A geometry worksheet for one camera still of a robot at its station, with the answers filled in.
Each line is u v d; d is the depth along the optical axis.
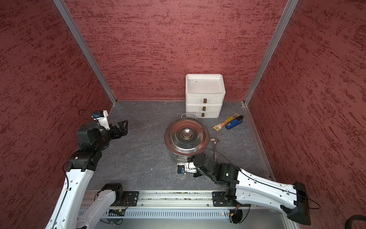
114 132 0.62
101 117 0.58
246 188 0.48
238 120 1.05
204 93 0.93
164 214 0.77
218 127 1.03
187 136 0.79
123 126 0.64
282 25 0.77
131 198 0.74
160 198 0.76
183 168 0.60
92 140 0.50
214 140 0.94
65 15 0.74
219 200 0.73
